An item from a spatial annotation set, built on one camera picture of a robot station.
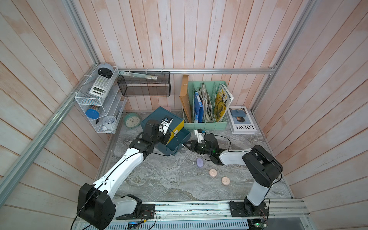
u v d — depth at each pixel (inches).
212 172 33.7
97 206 15.2
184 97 33.2
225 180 32.2
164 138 27.9
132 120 40.9
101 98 27.4
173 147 32.6
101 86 30.5
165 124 26.5
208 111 39.0
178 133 34.9
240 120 43.4
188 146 33.8
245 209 25.7
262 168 19.0
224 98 39.7
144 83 41.8
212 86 42.1
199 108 36.9
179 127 32.9
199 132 33.0
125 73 36.2
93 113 30.1
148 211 28.8
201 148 31.1
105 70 31.7
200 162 35.1
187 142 36.3
